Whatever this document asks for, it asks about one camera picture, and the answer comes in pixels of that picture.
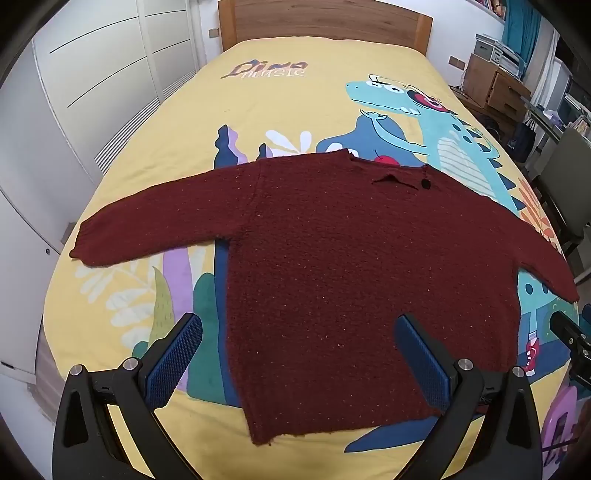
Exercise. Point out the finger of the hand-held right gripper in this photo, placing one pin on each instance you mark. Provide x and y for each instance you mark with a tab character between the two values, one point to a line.
572	334

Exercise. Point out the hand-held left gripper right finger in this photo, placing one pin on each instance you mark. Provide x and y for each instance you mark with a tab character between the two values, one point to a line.
422	362

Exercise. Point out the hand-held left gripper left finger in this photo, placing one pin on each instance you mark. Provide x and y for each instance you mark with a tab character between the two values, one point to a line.
173	364

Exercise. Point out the dark red knit sweater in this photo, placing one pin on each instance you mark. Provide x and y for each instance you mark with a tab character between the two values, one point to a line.
323	277

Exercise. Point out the grey chair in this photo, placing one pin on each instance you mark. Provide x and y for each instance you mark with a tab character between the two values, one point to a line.
572	175

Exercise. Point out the dark blue bag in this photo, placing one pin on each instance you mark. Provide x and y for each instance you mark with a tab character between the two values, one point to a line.
524	141

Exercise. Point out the glass top desk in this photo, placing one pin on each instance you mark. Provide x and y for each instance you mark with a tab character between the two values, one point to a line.
542	113

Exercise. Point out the wooden drawer cabinet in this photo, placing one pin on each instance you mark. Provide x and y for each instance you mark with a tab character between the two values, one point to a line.
501	94

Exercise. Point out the yellow dinosaur print bedspread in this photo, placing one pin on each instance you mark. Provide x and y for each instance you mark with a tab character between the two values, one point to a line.
277	115

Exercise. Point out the white printer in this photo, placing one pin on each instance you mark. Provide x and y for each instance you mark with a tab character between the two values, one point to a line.
511	57

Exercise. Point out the grey storage box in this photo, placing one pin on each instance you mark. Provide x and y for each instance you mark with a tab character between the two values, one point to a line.
488	48

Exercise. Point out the white wardrobe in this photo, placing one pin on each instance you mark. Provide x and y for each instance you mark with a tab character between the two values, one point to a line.
92	69

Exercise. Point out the teal curtain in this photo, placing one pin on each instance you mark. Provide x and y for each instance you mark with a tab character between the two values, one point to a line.
521	23

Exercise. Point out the wooden bed headboard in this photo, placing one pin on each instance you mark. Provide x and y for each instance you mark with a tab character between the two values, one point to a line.
323	23

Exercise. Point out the wall socket plate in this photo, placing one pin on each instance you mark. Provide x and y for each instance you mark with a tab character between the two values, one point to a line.
456	62

